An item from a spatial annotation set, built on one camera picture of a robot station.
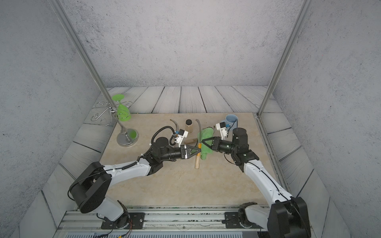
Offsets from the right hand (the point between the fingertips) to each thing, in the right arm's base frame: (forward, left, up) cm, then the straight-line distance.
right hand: (203, 142), depth 73 cm
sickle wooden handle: (-8, +3, -4) cm, 9 cm away
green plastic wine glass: (+32, +54, -11) cm, 64 cm away
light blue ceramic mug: (+36, -22, -24) cm, 49 cm away
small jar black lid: (+27, +9, -18) cm, 33 cm away
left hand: (-5, +1, -2) cm, 5 cm away
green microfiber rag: (+5, -2, +1) cm, 6 cm away
